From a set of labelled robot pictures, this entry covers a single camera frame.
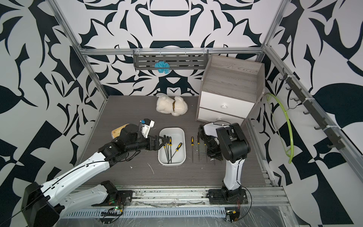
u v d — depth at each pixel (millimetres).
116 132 944
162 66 915
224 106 830
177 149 911
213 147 792
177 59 939
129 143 577
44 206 377
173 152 899
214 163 868
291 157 645
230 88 833
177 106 1042
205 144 809
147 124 670
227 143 523
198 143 937
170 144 931
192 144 937
